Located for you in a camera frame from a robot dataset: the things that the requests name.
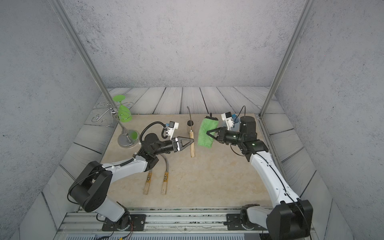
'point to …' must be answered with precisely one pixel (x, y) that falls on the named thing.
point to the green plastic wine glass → (124, 114)
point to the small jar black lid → (189, 122)
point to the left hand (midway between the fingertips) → (193, 144)
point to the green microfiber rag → (208, 123)
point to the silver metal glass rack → (128, 138)
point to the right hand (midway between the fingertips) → (208, 134)
